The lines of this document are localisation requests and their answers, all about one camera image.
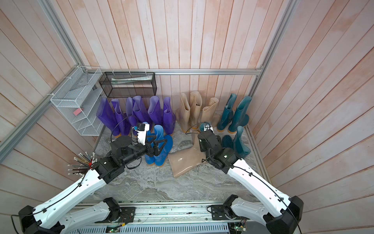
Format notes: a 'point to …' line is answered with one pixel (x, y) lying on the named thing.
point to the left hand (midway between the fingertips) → (162, 141)
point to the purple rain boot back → (169, 118)
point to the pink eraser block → (77, 111)
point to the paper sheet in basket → (120, 80)
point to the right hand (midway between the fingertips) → (208, 135)
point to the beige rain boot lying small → (186, 159)
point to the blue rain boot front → (161, 160)
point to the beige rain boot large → (183, 113)
